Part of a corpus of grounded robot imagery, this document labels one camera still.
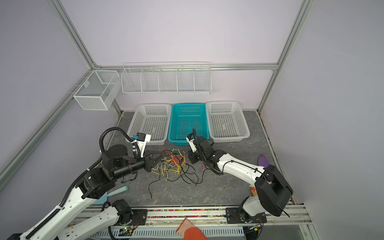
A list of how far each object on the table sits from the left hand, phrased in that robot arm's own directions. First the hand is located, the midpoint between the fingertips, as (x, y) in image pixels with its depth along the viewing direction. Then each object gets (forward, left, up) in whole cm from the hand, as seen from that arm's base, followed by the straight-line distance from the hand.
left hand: (164, 156), depth 62 cm
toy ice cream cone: (-9, -43, -27) cm, 52 cm away
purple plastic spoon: (+9, -56, -30) cm, 64 cm away
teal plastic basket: (+48, -7, -30) cm, 57 cm away
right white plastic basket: (+42, -39, -30) cm, 65 cm away
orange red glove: (-25, -9, -30) cm, 40 cm away
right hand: (+11, -10, -19) cm, 24 cm away
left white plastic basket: (+49, +19, -30) cm, 61 cm away
